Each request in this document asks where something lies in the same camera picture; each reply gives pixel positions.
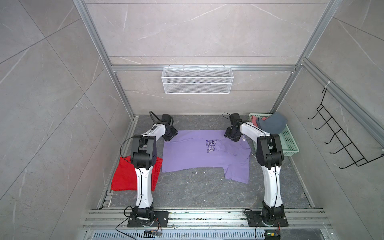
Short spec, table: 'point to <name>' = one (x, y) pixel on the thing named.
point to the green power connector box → (272, 234)
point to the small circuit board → (151, 234)
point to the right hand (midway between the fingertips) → (227, 135)
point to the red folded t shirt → (125, 176)
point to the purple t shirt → (208, 149)
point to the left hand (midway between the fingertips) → (174, 131)
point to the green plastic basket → (288, 141)
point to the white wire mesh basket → (197, 80)
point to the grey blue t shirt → (274, 124)
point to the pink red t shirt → (254, 119)
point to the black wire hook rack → (358, 158)
